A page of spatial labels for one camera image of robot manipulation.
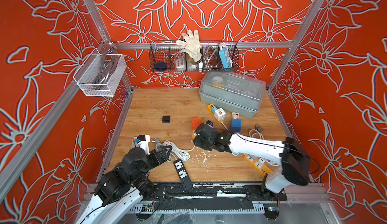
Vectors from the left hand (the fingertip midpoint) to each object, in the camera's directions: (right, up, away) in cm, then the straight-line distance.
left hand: (168, 149), depth 67 cm
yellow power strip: (+47, -12, +13) cm, 50 cm away
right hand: (+10, 0, +12) cm, 16 cm away
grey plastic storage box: (+42, +26, +25) cm, 55 cm away
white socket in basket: (+4, +47, +28) cm, 54 cm away
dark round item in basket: (-11, +47, +33) cm, 58 cm away
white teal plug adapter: (+29, +14, +28) cm, 43 cm away
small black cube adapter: (-8, +10, +37) cm, 39 cm away
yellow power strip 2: (+23, +17, +37) cm, 47 cm away
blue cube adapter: (+38, +7, +24) cm, 45 cm away
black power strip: (+6, -16, +9) cm, 20 cm away
